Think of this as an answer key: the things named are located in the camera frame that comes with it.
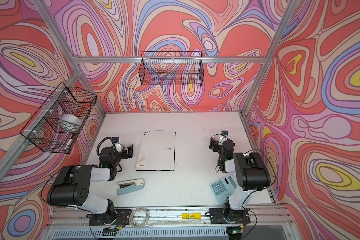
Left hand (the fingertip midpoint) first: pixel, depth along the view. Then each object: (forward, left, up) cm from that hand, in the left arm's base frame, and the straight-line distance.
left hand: (126, 144), depth 93 cm
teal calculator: (-25, -58, -6) cm, 64 cm away
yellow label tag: (-39, -40, -5) cm, 56 cm away
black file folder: (-2, -19, -5) cm, 19 cm away
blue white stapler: (-25, -5, -5) cm, 26 cm away
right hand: (+4, -60, -1) cm, 60 cm away
